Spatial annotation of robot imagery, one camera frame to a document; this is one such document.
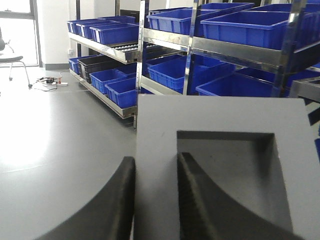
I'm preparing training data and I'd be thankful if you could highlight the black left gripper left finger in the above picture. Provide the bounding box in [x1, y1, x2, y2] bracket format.
[34, 156, 137, 240]

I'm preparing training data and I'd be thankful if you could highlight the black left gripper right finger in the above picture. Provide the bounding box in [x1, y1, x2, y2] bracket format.
[176, 151, 306, 240]

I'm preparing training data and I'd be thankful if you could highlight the grey block with square hole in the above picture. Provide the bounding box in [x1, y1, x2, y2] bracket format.
[133, 93, 320, 240]

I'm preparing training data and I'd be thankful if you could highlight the black plastic bin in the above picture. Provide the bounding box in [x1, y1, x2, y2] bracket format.
[76, 54, 121, 85]

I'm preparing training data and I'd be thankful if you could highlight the steel rack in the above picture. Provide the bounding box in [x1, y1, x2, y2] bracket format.
[289, 63, 320, 104]
[66, 0, 142, 126]
[136, 0, 320, 131]

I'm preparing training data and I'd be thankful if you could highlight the row of blue bins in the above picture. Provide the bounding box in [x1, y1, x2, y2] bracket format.
[146, 1, 320, 98]
[66, 15, 140, 109]

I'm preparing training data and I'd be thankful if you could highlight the grey chair on castors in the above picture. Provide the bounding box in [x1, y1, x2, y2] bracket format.
[0, 26, 34, 89]

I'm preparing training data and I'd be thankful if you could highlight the black panel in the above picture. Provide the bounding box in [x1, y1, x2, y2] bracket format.
[119, 8, 141, 19]

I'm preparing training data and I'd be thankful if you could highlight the dark window frame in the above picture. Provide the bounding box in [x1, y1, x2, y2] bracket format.
[0, 0, 44, 68]

